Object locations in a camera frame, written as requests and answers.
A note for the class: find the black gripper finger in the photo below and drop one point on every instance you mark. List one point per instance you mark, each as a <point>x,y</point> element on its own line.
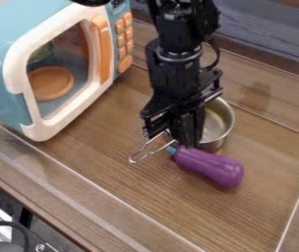
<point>195,128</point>
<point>178,128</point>

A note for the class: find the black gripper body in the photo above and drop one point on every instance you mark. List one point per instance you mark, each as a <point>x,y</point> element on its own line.
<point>183,86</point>

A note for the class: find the purple toy eggplant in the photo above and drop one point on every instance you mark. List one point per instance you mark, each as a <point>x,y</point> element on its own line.
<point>221,169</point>

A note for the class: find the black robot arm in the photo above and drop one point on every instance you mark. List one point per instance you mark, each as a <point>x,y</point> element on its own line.
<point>185,23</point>

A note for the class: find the orange microwave turntable plate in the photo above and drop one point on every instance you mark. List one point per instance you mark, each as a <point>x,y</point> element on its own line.
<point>51,81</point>

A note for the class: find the blue toy microwave oven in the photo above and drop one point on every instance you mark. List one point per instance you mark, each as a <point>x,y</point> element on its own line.
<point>84,35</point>

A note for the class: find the silver pot with handle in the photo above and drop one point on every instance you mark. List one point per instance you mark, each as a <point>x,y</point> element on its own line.
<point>218,126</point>

